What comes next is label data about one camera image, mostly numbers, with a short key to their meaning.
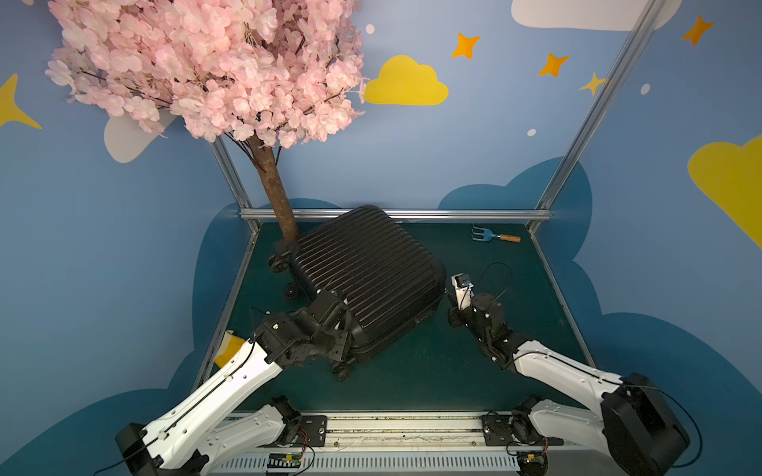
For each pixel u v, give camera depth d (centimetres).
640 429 41
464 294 72
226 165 99
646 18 70
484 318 64
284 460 73
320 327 52
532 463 73
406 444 74
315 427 75
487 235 119
